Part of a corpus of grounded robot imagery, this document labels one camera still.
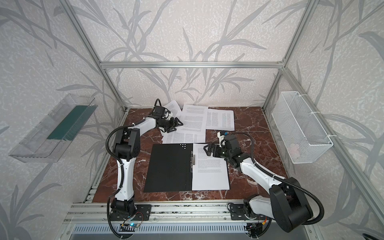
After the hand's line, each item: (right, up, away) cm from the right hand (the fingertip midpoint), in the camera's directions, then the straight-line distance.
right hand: (210, 144), depth 86 cm
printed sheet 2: (-11, +15, +28) cm, 34 cm away
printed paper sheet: (-1, -17, +1) cm, 17 cm away
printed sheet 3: (+10, +14, +29) cm, 34 cm away
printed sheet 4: (-17, +2, +18) cm, 25 cm away
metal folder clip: (-10, -10, +5) cm, 15 cm away
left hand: (-19, +13, +18) cm, 29 cm away
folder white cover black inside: (-18, -15, +3) cm, 24 cm away
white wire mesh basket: (+38, +7, -25) cm, 46 cm away
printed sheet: (-28, +24, +33) cm, 49 cm away
